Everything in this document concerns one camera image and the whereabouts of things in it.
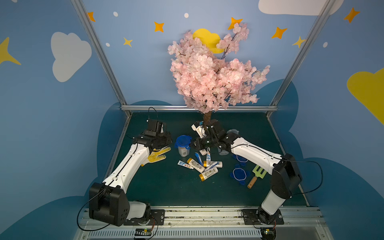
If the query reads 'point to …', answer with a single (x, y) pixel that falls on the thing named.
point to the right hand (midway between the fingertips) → (191, 143)
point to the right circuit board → (268, 233)
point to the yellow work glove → (156, 155)
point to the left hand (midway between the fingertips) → (172, 137)
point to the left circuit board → (143, 232)
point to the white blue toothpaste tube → (208, 157)
